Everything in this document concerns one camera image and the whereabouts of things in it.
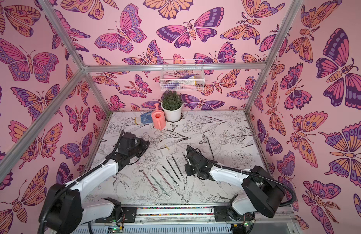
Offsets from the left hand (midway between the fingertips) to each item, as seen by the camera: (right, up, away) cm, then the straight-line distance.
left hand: (153, 140), depth 86 cm
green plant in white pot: (+11, +22, +17) cm, 30 cm away
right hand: (+21, -15, +2) cm, 26 cm away
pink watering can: (+1, +14, +16) cm, 21 cm away
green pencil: (+5, -26, -3) cm, 27 cm away
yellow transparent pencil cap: (+7, -7, +13) cm, 17 cm away
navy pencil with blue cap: (+37, -6, +13) cm, 39 cm away
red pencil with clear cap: (+7, -24, -1) cm, 25 cm away
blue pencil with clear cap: (+11, -22, +1) cm, 24 cm away
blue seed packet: (-11, +15, +30) cm, 35 cm away
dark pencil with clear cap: (+13, -15, +6) cm, 21 cm away
